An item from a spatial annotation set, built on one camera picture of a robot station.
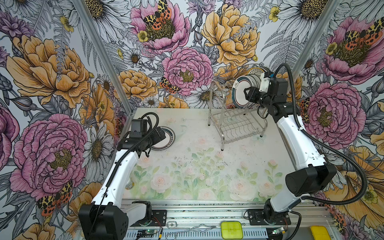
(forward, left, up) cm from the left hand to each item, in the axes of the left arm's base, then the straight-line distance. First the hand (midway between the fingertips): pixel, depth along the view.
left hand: (158, 141), depth 80 cm
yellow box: (-39, -77, -19) cm, 88 cm away
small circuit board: (-37, +4, -20) cm, 42 cm away
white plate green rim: (+11, -1, -17) cm, 20 cm away
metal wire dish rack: (+22, -46, -14) cm, 53 cm away
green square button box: (-38, -36, -18) cm, 55 cm away
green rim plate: (+22, -45, +10) cm, 51 cm away
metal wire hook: (-35, -9, -21) cm, 41 cm away
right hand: (+15, -46, +18) cm, 52 cm away
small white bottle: (-17, +15, -15) cm, 27 cm away
